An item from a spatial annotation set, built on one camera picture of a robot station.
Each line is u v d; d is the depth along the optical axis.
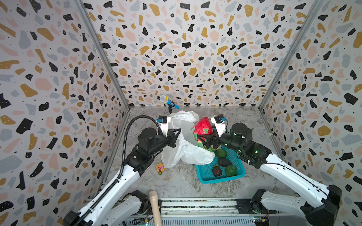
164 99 0.90
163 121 0.59
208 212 0.73
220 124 0.57
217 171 0.82
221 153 0.90
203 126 0.64
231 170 0.80
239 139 0.50
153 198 0.73
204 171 0.87
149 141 0.51
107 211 0.41
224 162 0.86
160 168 0.83
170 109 1.00
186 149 0.65
